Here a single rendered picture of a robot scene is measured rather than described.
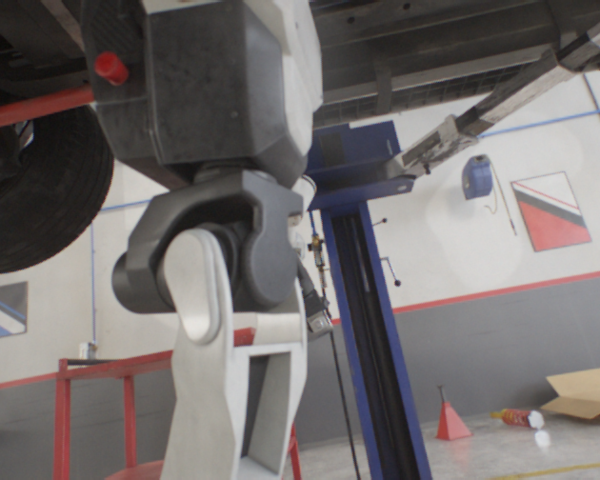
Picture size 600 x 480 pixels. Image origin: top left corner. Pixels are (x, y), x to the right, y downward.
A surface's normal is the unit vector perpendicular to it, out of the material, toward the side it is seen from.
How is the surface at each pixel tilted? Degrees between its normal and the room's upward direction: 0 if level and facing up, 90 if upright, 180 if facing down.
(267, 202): 101
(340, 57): 90
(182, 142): 127
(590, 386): 47
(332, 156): 90
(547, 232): 90
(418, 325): 90
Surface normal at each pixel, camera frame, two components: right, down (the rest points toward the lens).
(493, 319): -0.07, -0.27
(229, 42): -0.20, 0.02
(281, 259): 0.84, -0.11
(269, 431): -0.55, -0.14
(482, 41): 0.18, 0.94
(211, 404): -0.62, 0.28
